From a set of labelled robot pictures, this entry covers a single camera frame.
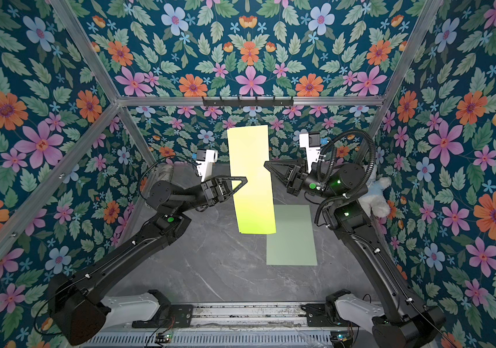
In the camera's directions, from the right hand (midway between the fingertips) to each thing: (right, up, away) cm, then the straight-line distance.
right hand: (268, 164), depth 51 cm
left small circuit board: (-35, -56, +21) cm, 69 cm away
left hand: (-6, -5, +1) cm, 8 cm away
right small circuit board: (+25, -57, +22) cm, 66 cm away
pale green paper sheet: (+11, -30, +40) cm, 51 cm away
